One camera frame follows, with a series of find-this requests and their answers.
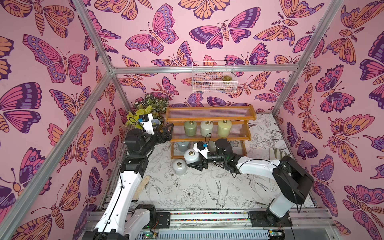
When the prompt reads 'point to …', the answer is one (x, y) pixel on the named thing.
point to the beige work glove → (141, 186)
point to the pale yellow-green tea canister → (224, 128)
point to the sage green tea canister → (190, 128)
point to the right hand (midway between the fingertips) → (190, 155)
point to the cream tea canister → (206, 128)
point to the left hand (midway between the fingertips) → (167, 123)
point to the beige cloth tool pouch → (276, 154)
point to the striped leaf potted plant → (157, 104)
